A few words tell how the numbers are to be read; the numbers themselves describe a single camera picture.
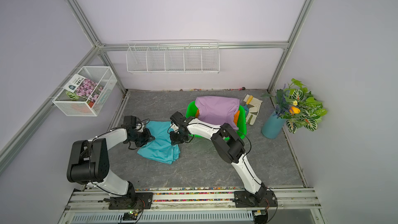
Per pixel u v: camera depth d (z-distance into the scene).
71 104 0.72
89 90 0.75
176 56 0.99
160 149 0.87
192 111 0.99
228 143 0.55
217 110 0.98
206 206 0.73
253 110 1.07
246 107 1.07
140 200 0.74
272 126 0.90
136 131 0.83
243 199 0.74
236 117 0.98
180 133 0.80
